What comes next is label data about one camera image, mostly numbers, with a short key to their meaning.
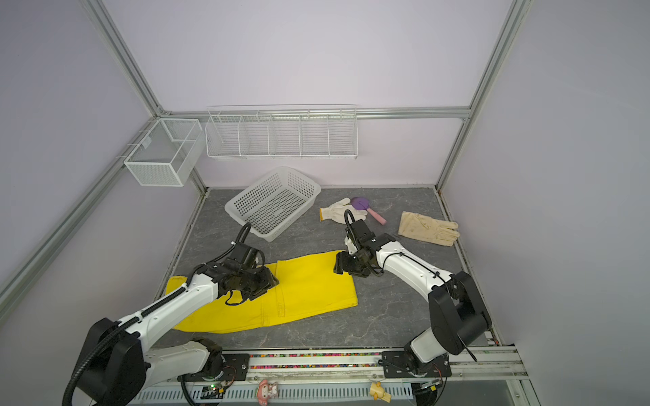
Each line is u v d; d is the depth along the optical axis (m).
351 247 0.80
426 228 1.05
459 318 0.43
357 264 0.72
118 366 0.39
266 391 0.68
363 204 1.14
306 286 0.89
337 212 1.12
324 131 1.05
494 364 0.75
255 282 0.74
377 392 0.67
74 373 0.41
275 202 1.15
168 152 1.01
